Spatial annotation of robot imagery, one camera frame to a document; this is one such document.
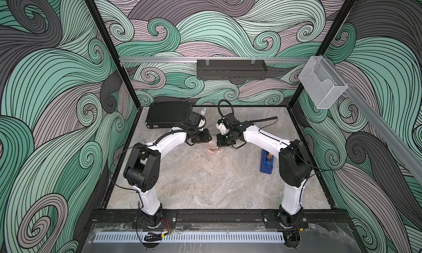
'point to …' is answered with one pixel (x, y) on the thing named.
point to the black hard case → (167, 114)
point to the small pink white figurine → (203, 111)
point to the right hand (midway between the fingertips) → (215, 145)
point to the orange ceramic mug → (212, 149)
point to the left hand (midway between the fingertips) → (210, 136)
